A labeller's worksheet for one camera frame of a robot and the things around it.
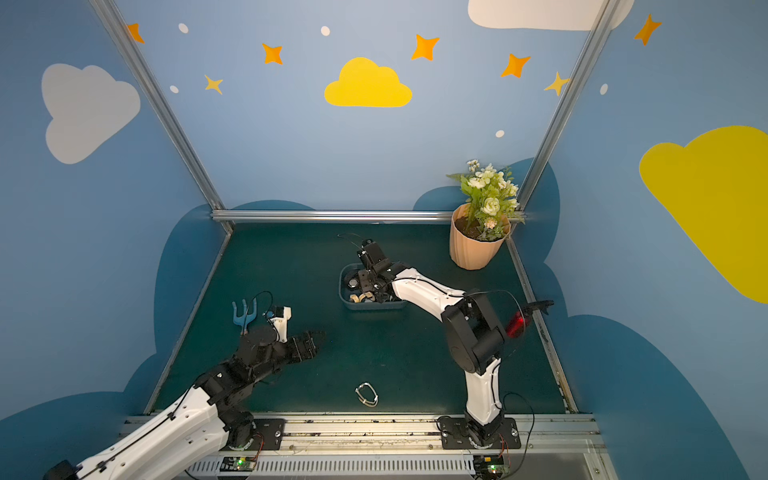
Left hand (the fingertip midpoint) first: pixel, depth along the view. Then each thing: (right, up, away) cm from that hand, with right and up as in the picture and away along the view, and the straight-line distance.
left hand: (321, 336), depth 79 cm
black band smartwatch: (+6, +13, +22) cm, 26 cm away
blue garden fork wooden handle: (-29, +1, +16) cm, 33 cm away
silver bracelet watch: (+11, -17, +1) cm, 20 cm away
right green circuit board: (+43, -29, -8) cm, 53 cm away
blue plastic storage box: (+4, +9, +16) cm, 19 cm away
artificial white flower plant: (+50, +37, +11) cm, 64 cm away
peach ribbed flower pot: (+46, +23, +21) cm, 55 cm away
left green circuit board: (-18, -29, -8) cm, 35 cm away
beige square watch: (+9, +8, +14) cm, 18 cm away
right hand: (+14, +17, +16) cm, 27 cm away
